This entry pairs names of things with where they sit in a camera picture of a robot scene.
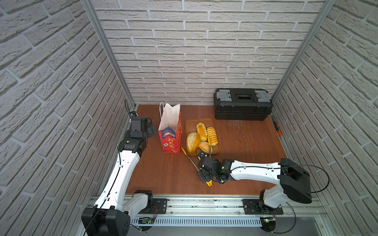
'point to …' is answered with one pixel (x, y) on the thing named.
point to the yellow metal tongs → (208, 183)
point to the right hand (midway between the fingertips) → (207, 170)
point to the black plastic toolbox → (242, 104)
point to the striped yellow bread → (212, 139)
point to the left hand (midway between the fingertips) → (145, 124)
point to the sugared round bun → (205, 147)
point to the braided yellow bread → (202, 131)
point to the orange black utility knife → (276, 126)
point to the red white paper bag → (170, 128)
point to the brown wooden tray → (191, 126)
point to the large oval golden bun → (193, 141)
